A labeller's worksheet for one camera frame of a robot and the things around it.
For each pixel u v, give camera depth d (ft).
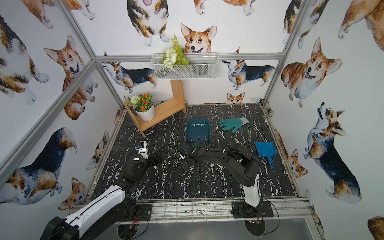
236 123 3.60
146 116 3.19
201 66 3.03
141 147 2.37
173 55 2.56
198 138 3.30
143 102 3.04
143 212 2.41
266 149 3.23
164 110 3.58
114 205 1.83
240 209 2.42
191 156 2.25
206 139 3.30
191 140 3.30
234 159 1.59
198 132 3.58
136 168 2.07
